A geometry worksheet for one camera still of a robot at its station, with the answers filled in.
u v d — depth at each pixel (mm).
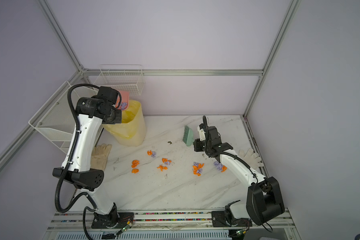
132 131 876
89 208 648
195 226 730
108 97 583
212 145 640
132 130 872
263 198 418
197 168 905
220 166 904
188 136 922
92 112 466
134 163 930
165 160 949
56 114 716
